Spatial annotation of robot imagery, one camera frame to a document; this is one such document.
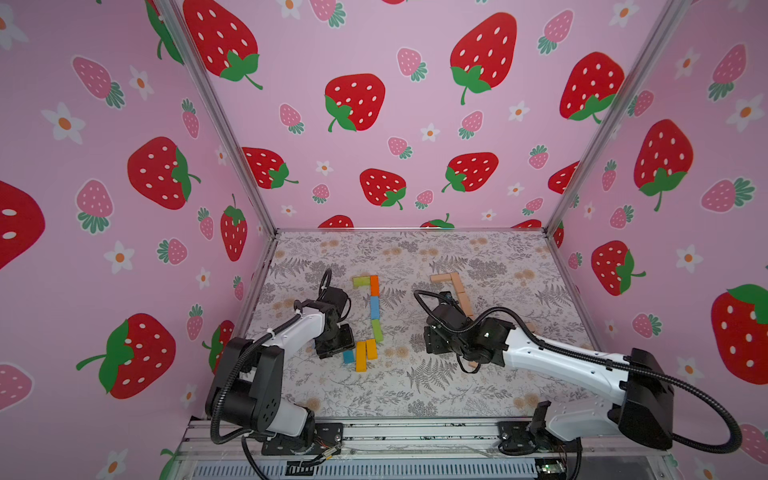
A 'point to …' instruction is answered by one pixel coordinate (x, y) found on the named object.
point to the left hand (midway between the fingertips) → (347, 348)
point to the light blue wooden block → (375, 304)
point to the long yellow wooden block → (361, 357)
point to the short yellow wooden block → (372, 350)
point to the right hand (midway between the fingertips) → (429, 339)
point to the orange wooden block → (374, 286)
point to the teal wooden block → (348, 356)
